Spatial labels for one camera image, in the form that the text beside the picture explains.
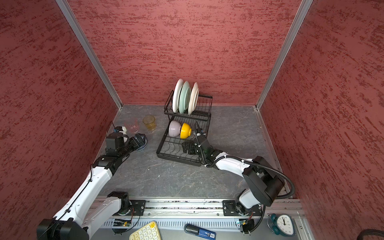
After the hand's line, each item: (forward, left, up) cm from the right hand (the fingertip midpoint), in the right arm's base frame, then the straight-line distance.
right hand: (187, 147), depth 87 cm
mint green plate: (+17, 0, +25) cm, 30 cm away
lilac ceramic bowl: (+13, +8, +1) cm, 15 cm away
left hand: (+1, +26, +7) cm, 27 cm away
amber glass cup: (+25, +28, -4) cm, 38 cm away
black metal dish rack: (+4, +11, -7) cm, 14 cm away
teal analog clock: (-38, -44, -5) cm, 58 cm away
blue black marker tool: (-41, -7, -5) cm, 42 cm away
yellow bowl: (+12, +1, 0) cm, 12 cm away
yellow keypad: (-39, +17, -6) cm, 43 cm away
